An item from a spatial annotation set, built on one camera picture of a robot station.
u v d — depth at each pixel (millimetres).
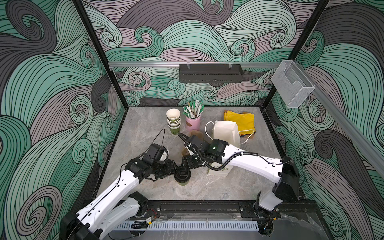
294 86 773
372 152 509
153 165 602
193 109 969
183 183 753
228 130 798
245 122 1045
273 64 950
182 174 740
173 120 896
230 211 743
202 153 551
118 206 566
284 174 463
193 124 974
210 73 976
